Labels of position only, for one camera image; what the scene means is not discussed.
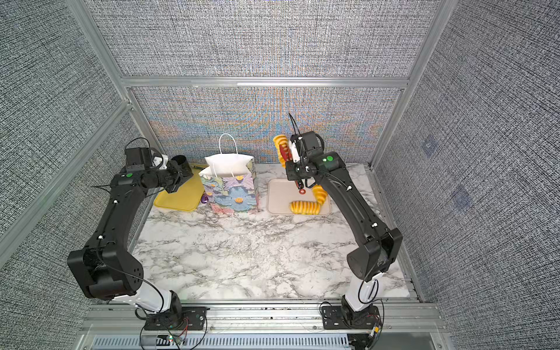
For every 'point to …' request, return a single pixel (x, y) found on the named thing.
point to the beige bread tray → (281, 192)
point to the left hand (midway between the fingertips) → (196, 168)
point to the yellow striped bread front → (305, 207)
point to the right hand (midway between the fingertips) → (293, 162)
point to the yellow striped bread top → (280, 140)
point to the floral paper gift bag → (228, 179)
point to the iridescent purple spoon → (204, 198)
